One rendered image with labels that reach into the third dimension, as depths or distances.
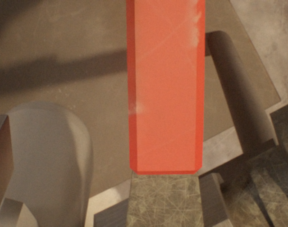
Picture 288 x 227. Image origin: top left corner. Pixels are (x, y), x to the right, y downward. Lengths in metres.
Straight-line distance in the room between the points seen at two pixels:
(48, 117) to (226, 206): 0.19
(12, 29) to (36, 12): 0.03
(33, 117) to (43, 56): 0.27
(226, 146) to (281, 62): 0.11
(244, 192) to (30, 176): 0.13
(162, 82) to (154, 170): 0.03
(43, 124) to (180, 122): 0.23
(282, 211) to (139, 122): 0.08
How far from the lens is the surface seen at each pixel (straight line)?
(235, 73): 0.53
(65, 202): 0.34
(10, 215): 0.27
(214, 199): 0.24
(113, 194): 0.74
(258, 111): 0.45
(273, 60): 0.69
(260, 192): 0.23
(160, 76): 0.17
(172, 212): 0.20
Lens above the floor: 0.64
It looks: 68 degrees down
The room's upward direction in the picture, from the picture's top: 179 degrees counter-clockwise
